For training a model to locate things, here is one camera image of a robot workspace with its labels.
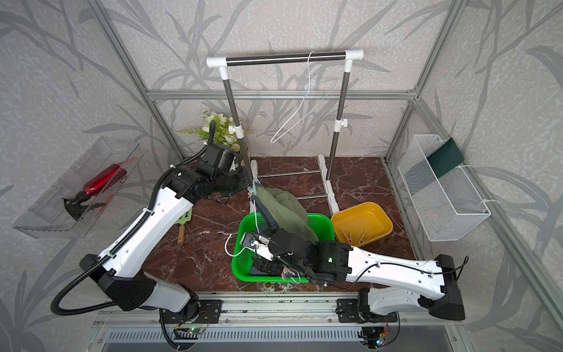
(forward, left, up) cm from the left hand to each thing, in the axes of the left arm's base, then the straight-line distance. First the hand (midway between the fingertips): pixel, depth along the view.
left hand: (254, 180), depth 71 cm
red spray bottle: (-11, +49, +2) cm, 50 cm away
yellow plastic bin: (-1, -42, -28) cm, 50 cm away
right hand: (-19, -3, -6) cm, 20 cm away
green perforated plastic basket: (-5, -25, -23) cm, 34 cm away
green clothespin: (-3, 0, -1) cm, 3 cm away
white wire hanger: (+45, -2, -22) cm, 50 cm away
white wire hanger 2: (-4, +14, -31) cm, 35 cm away
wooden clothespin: (-8, -36, -29) cm, 47 cm away
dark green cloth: (+8, -65, +4) cm, 65 cm away
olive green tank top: (-5, -11, -11) cm, 16 cm away
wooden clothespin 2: (-9, -41, -29) cm, 51 cm away
